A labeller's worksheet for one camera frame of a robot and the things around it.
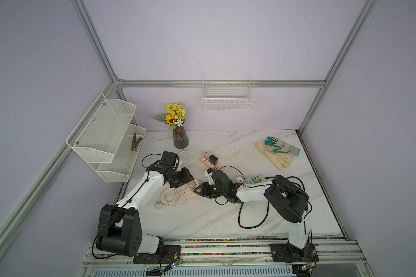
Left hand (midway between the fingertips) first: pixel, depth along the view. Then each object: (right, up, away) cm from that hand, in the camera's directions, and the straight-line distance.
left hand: (189, 182), depth 85 cm
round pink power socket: (-1, -4, -1) cm, 4 cm away
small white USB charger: (+31, 0, +3) cm, 31 cm away
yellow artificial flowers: (-9, +35, +7) cm, 37 cm away
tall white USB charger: (+26, +1, +3) cm, 26 cm away
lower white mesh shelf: (-37, +6, +3) cm, 38 cm away
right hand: (+3, -7, +3) cm, 8 cm away
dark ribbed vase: (-9, +24, +21) cm, 33 cm away
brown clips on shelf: (-33, +20, +11) cm, 40 cm away
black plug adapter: (+12, +10, +12) cm, 20 cm away
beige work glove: (+55, +10, +20) cm, 60 cm away
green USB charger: (+35, +1, +5) cm, 35 cm away
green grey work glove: (+59, +18, +26) cm, 67 cm away
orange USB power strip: (+14, +6, +15) cm, 22 cm away
